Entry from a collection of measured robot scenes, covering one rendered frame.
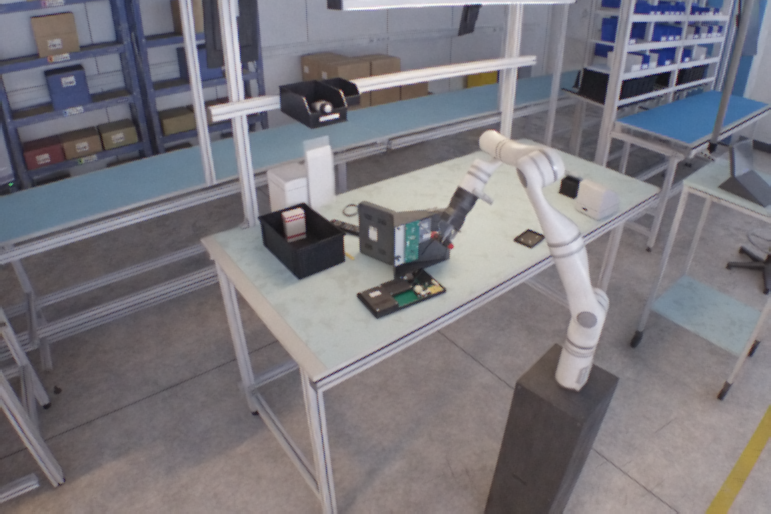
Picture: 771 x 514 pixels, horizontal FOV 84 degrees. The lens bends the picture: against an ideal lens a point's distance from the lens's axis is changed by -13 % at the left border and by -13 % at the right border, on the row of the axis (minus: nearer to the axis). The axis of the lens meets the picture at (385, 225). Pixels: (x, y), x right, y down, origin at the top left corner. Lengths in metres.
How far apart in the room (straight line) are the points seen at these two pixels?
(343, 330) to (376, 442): 1.06
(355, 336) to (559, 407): 0.63
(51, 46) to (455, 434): 4.14
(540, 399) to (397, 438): 1.05
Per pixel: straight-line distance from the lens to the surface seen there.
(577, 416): 1.52
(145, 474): 2.54
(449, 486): 2.31
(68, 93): 4.72
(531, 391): 1.55
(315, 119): 1.69
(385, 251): 1.71
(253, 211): 2.03
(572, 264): 1.31
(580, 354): 1.48
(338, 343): 1.42
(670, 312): 3.02
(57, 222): 2.67
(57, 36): 4.68
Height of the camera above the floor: 1.96
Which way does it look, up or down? 29 degrees down
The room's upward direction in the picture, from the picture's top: straight up
